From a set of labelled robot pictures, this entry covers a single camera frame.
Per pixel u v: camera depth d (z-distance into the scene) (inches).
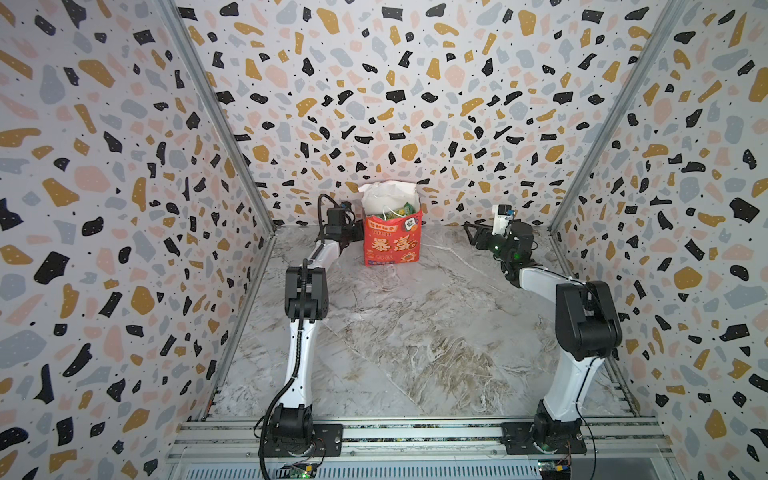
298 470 27.6
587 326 20.9
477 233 34.6
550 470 28.2
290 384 26.0
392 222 35.4
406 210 40.9
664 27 28.9
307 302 28.2
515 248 30.6
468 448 28.8
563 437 26.9
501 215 33.8
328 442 28.9
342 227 38.0
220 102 33.9
